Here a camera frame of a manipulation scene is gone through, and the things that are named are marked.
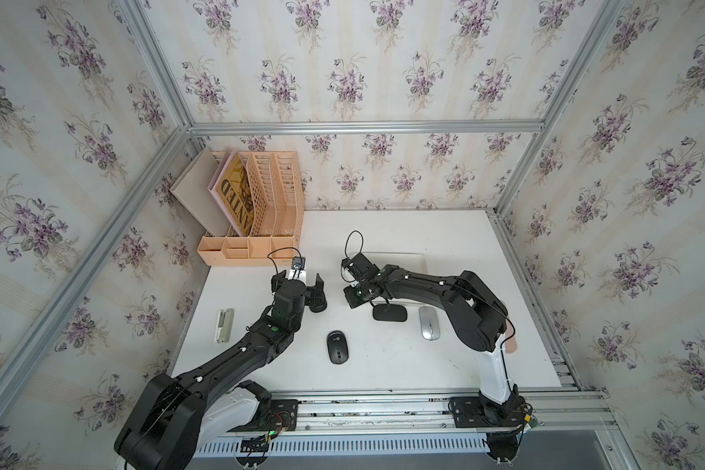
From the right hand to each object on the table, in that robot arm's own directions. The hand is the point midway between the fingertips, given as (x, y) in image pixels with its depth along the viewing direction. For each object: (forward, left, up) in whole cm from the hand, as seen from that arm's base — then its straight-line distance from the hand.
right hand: (351, 298), depth 94 cm
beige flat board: (+20, +48, +29) cm, 60 cm away
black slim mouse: (-5, -14, 0) cm, 15 cm away
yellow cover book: (+27, +40, +22) cm, 53 cm away
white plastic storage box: (+14, -20, +2) cm, 25 cm away
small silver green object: (-10, +38, +2) cm, 39 cm away
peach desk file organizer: (+36, +30, +3) cm, 47 cm away
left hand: (0, +13, +14) cm, 19 cm away
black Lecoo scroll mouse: (-15, +4, +1) cm, 16 cm away
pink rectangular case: (-14, -48, 0) cm, 50 cm away
